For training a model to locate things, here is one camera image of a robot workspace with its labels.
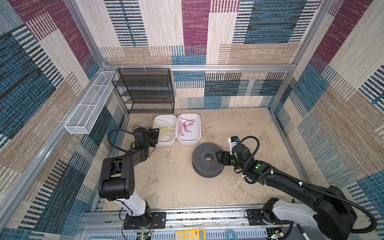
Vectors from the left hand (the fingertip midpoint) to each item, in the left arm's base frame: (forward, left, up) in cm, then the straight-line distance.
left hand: (160, 127), depth 93 cm
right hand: (-19, -35, -2) cm, 40 cm away
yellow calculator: (-53, -18, -12) cm, 58 cm away
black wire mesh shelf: (+31, +14, +4) cm, 34 cm away
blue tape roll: (-53, -37, -13) cm, 66 cm away
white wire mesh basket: (+7, +46, +5) cm, 47 cm away
